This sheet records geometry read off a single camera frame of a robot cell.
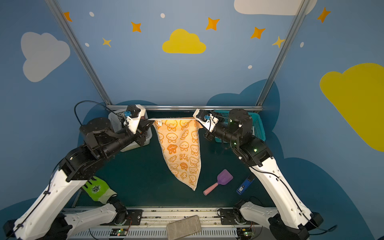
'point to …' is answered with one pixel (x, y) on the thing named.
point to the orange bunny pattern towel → (180, 140)
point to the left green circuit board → (118, 232)
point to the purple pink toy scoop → (223, 178)
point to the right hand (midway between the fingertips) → (201, 114)
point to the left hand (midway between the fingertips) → (152, 118)
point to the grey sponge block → (185, 227)
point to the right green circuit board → (244, 232)
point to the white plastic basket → (116, 118)
